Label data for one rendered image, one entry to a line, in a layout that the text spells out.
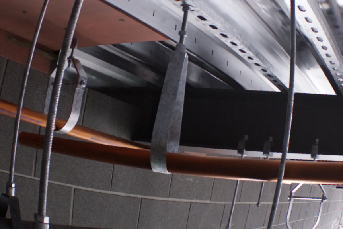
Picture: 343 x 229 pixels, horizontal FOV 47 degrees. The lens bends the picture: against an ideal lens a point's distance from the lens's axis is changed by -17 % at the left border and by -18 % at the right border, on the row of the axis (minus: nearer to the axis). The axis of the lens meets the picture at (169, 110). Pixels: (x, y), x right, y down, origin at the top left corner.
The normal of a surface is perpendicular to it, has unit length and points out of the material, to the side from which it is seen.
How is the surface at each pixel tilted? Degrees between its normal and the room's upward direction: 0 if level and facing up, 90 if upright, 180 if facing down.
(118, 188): 90
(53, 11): 180
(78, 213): 90
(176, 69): 74
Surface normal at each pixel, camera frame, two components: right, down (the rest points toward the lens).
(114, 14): -0.15, 0.98
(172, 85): -0.12, -0.44
